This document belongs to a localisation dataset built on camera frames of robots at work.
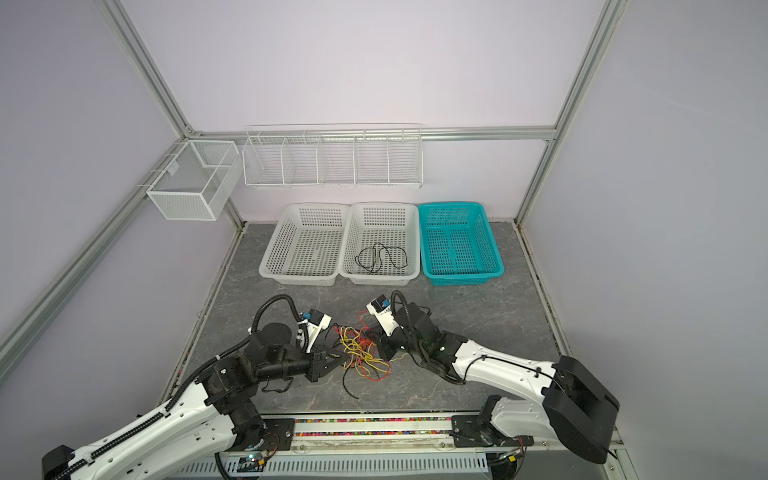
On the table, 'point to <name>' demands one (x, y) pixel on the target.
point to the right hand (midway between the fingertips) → (369, 333)
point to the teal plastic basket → (457, 244)
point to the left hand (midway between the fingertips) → (345, 363)
